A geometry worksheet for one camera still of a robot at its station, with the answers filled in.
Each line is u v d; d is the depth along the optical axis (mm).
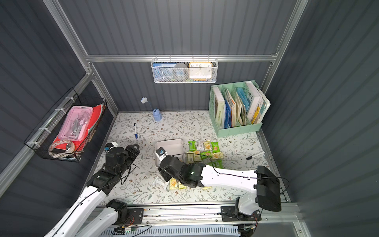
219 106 931
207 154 956
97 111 785
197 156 937
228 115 937
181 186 826
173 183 826
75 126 721
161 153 610
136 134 1059
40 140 608
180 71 907
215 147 989
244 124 1055
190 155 937
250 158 937
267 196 401
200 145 989
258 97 937
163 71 838
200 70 888
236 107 937
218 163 912
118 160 570
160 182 826
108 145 671
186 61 889
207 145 989
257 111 996
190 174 522
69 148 668
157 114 1092
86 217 471
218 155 937
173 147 1005
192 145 991
